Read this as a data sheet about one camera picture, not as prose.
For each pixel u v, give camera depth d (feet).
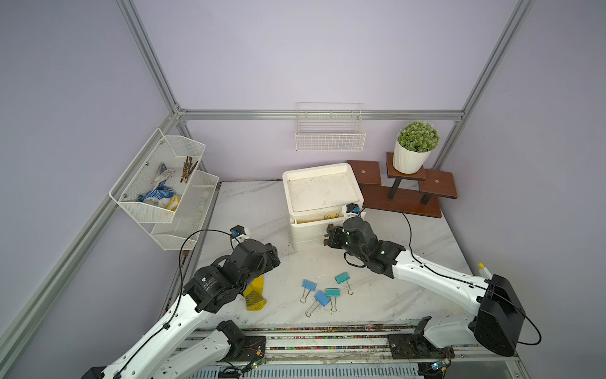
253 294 2.72
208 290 1.44
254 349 2.39
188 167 2.68
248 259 1.62
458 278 1.51
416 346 2.14
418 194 3.51
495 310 1.31
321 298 2.75
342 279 2.87
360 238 1.92
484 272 2.35
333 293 2.77
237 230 2.01
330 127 3.15
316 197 2.75
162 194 2.31
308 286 2.83
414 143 2.69
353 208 2.30
